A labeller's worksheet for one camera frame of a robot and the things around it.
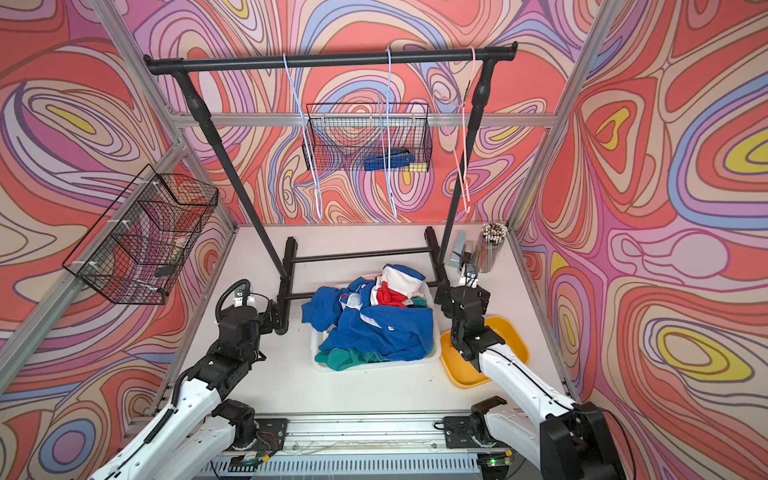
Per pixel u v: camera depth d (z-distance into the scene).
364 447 0.73
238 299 0.66
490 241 0.93
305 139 0.96
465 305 0.61
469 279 0.69
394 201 1.15
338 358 0.74
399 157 0.89
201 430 0.59
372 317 0.76
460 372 0.82
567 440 0.40
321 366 0.75
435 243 1.11
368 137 0.84
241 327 0.58
